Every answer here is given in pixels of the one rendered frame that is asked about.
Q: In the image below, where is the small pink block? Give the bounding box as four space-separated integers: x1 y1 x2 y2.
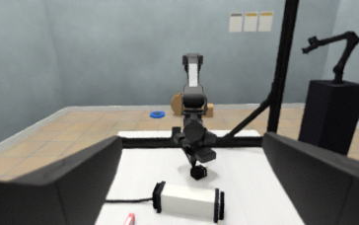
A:
124 213 135 225

